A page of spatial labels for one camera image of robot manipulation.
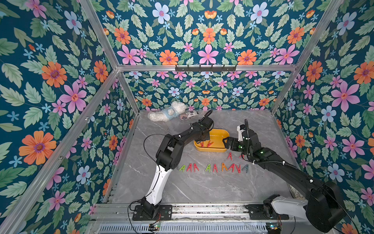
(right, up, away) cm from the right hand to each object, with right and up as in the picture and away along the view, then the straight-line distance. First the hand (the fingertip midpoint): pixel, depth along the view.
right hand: (229, 140), depth 83 cm
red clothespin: (-23, -17, +6) cm, 30 cm away
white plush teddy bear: (-35, +21, +27) cm, 49 cm away
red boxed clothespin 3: (+5, -7, -12) cm, 14 cm away
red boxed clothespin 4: (+7, -19, +5) cm, 21 cm away
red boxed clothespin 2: (-10, -5, +16) cm, 19 cm away
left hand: (-12, +1, +18) cm, 22 cm away
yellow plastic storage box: (-5, -5, +18) cm, 19 cm away
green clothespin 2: (-12, -18, +5) cm, 22 cm away
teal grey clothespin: (+11, -18, +5) cm, 22 cm away
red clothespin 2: (-20, -18, +7) cm, 28 cm away
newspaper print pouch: (-26, +16, +31) cm, 44 cm away
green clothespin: (-28, -18, +5) cm, 33 cm away
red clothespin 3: (-7, -18, +5) cm, 20 cm away
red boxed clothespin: (+3, -12, +11) cm, 16 cm away
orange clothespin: (-2, -17, +5) cm, 18 cm away
